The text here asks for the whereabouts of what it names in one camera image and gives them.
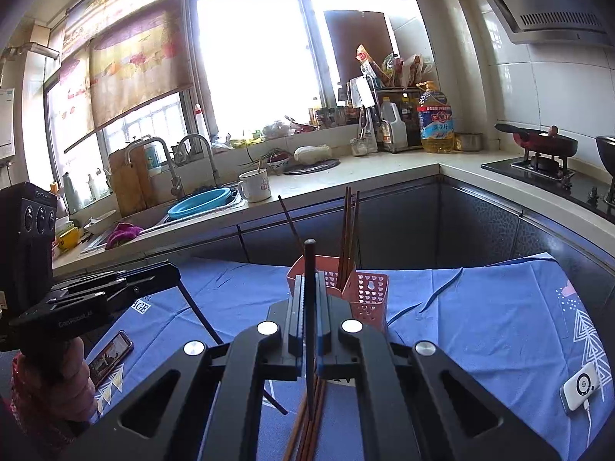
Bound cooking oil bottle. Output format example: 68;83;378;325
416;81;455;154

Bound kitchen cleaver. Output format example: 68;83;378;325
353;77;376;109

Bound narrow printed window blind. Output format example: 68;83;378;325
45;55;97;154

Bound dark brown board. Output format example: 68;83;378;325
323;10;399;101

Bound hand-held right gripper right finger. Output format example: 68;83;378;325
314;271;563;461

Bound black seasoning rack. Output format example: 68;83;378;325
375;87;424;152

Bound brown wooden chopstick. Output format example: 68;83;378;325
278;195;304;255
337;186;352;289
178;279;289;416
304;239;318;423
347;191;361;294

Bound steel kitchen faucet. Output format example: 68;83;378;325
124;137;186;200
175;133;222;188

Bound large printed window blind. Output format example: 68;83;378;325
89;7;194;129

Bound red frying pan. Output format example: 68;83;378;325
495;123;578;158

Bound round dark mat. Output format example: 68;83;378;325
283;158;342;176

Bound smartphone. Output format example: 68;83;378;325
88;330;134;390

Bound pink cloth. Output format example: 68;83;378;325
106;222;145;250

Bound grey kitchen base cabinets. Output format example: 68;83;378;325
50;175;615;308

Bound pink plastic utensil holder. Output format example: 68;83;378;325
287;254;389;332

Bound black wok with lid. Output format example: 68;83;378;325
596;135;615;176

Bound blue plastic basin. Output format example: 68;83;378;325
166;188;232;220

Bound white mug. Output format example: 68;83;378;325
237;168;273;203

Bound black gas stove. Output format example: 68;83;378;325
480;156;615;224

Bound bunch of wooden chopsticks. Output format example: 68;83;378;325
283;377;330;461

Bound pale green bottle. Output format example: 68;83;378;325
62;173;80;212

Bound white daikon radish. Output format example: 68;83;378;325
293;144;334;164

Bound white water heater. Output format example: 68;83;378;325
0;87;16;160

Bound wooden cutting board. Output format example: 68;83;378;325
109;146;155;218

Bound small white electronic device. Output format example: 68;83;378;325
560;362;603;413

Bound white plastic jug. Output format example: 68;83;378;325
379;97;409;151

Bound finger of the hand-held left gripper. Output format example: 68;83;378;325
45;269;182;308
53;262;166;285

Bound blue printed tablecloth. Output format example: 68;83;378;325
84;252;603;461

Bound person's left hand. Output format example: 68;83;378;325
12;341;99;443

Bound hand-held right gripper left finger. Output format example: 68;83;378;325
62;274;308;461

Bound snack bags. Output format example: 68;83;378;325
356;44;435;90

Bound small metal pot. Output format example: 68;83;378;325
454;132;484;153

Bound wide printed window blind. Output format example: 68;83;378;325
61;0;186;61

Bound white bottle with red cap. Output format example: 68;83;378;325
193;103;209;142

